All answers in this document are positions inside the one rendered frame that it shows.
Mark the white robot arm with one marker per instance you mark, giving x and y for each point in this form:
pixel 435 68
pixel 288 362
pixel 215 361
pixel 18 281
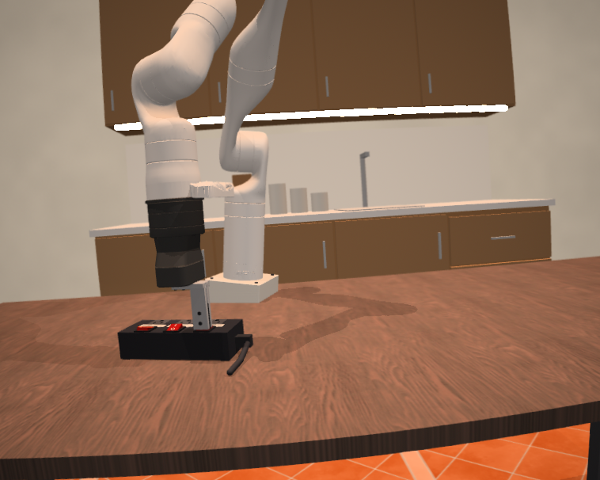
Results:
pixel 176 72

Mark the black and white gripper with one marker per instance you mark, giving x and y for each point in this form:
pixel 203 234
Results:
pixel 176 222

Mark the dark grey power strip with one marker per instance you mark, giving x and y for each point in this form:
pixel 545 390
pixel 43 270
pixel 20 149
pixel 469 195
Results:
pixel 177 340

